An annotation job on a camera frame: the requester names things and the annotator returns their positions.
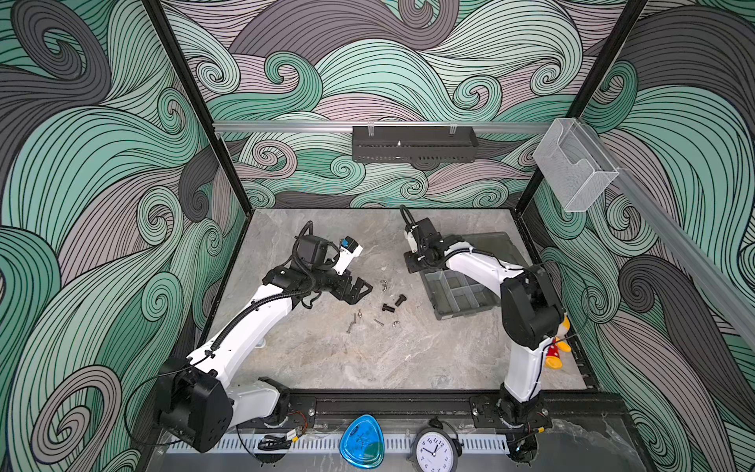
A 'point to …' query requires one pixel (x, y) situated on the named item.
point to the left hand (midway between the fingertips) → (359, 277)
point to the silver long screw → (352, 324)
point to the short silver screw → (378, 322)
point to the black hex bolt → (401, 299)
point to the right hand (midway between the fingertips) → (409, 261)
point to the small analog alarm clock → (436, 448)
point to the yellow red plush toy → (552, 360)
